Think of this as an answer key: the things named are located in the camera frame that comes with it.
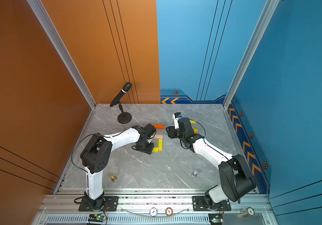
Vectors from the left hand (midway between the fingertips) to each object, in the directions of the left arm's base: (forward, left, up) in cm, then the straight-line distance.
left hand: (149, 149), depth 94 cm
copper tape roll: (-35, -13, +1) cm, 37 cm away
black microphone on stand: (+26, +22, +2) cm, 35 cm away
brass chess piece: (-20, +18, +3) cm, 27 cm away
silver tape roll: (-35, -50, +6) cm, 62 cm away
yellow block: (-1, -4, +2) cm, 5 cm away
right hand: (+8, -14, +15) cm, 22 cm away
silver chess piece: (-17, -28, +3) cm, 33 cm away
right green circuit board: (-37, -37, -2) cm, 53 cm away
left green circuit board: (-38, +23, -1) cm, 45 cm away
